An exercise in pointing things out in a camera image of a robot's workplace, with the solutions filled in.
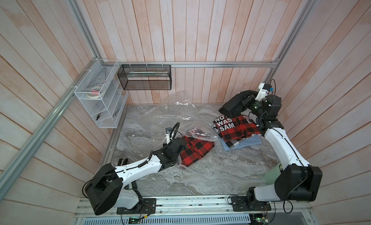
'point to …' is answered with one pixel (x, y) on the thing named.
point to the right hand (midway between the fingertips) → (239, 91)
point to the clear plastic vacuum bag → (185, 117)
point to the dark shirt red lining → (234, 107)
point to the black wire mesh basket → (146, 77)
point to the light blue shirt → (252, 140)
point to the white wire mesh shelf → (107, 110)
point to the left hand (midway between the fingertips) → (175, 141)
